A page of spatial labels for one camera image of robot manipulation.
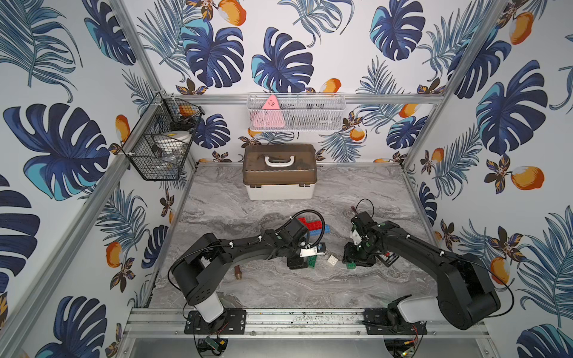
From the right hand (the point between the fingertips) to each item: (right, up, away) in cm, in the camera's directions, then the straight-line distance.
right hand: (349, 260), depth 85 cm
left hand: (-17, +3, +1) cm, 17 cm away
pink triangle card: (-31, +57, +5) cm, 65 cm away
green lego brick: (-14, 0, +2) cm, 14 cm away
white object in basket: (-65, +44, -6) cm, 79 cm away
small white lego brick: (-6, 0, +2) cm, 6 cm away
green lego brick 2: (+1, -2, -1) cm, 2 cm away
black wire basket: (-75, +59, +8) cm, 96 cm away
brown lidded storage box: (-27, +35, +5) cm, 44 cm away
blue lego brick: (-14, +13, -13) cm, 23 cm away
